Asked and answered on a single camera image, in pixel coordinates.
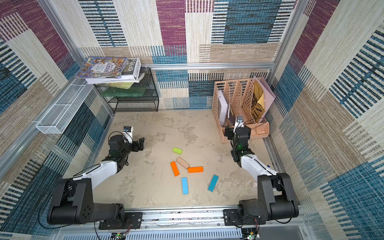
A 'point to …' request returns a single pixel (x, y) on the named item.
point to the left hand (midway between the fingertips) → (134, 135)
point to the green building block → (177, 150)
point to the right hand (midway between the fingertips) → (237, 121)
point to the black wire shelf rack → (140, 97)
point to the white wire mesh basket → (59, 118)
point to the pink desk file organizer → (235, 104)
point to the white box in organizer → (222, 107)
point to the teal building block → (213, 183)
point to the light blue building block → (185, 185)
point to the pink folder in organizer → (269, 95)
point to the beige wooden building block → (182, 162)
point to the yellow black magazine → (258, 106)
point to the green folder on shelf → (131, 92)
